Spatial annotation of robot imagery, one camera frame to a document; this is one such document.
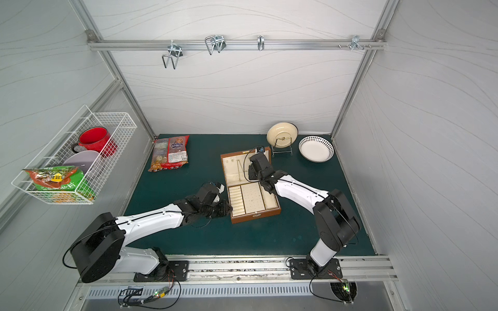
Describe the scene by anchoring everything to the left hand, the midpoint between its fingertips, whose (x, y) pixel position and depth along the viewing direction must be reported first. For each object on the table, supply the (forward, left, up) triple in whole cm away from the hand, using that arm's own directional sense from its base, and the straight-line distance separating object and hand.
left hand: (233, 210), depth 83 cm
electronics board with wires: (-31, +36, -6) cm, 47 cm away
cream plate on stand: (+39, -23, +8) cm, 46 cm away
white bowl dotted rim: (+42, -45, -6) cm, 62 cm away
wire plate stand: (+39, -24, +1) cm, 46 cm away
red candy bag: (+33, +39, -2) cm, 52 cm away
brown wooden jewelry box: (+5, -7, 0) cm, 8 cm away
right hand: (+19, -9, +8) cm, 23 cm away
